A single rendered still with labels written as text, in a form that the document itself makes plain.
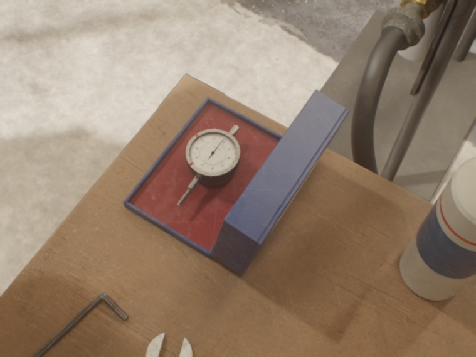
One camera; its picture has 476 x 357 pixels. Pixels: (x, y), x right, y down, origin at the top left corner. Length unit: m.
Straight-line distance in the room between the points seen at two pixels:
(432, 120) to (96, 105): 0.69
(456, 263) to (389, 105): 0.80
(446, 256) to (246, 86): 0.85
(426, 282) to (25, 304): 0.39
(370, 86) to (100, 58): 0.74
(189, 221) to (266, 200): 0.14
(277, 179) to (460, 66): 0.93
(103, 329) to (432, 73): 0.57
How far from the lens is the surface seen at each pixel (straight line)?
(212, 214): 0.65
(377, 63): 0.82
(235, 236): 0.54
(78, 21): 1.48
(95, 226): 0.67
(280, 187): 0.54
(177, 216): 0.66
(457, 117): 1.35
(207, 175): 0.64
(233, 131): 0.67
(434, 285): 0.61
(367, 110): 0.81
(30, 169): 1.28
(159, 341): 0.61
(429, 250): 0.57
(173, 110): 0.73
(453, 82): 1.40
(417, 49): 1.07
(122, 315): 0.63
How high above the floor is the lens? 1.07
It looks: 62 degrees down
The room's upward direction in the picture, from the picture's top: straight up
